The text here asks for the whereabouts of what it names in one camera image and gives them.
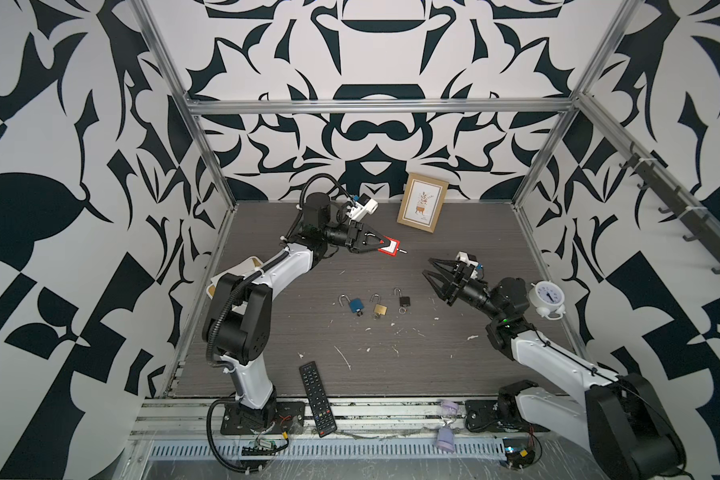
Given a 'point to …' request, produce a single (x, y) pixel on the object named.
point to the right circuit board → (518, 452)
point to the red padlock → (392, 248)
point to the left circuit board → (263, 443)
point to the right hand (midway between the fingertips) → (430, 269)
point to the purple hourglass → (445, 438)
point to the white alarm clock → (547, 297)
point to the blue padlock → (354, 303)
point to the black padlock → (404, 301)
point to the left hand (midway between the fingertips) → (392, 241)
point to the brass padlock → (379, 309)
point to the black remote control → (319, 406)
